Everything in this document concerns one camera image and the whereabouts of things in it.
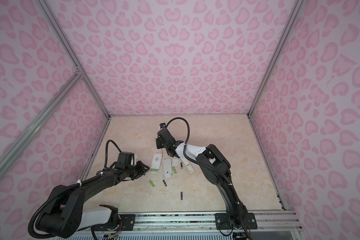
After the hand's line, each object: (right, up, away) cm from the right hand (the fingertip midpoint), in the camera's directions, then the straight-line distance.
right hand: (159, 137), depth 96 cm
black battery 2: (+15, -31, -14) cm, 37 cm away
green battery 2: (-2, -27, -10) cm, 29 cm away
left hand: (-4, -17, -7) cm, 19 cm away
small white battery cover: (+11, -16, -3) cm, 19 cm away
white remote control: (+19, -17, -4) cm, 25 cm away
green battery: (+10, -20, -5) cm, 23 cm away
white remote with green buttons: (-1, -14, -1) cm, 14 cm away
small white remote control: (+6, -19, -6) cm, 21 cm away
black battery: (+15, -17, -3) cm, 23 cm away
